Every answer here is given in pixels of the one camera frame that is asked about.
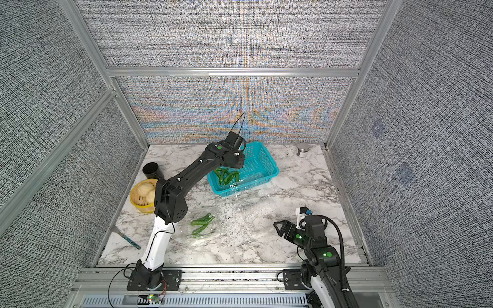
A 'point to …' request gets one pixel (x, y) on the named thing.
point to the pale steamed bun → (144, 188)
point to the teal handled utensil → (127, 239)
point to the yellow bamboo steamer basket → (140, 202)
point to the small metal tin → (302, 149)
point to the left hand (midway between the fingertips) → (244, 160)
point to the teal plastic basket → (259, 167)
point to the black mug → (150, 170)
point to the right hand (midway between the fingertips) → (280, 222)
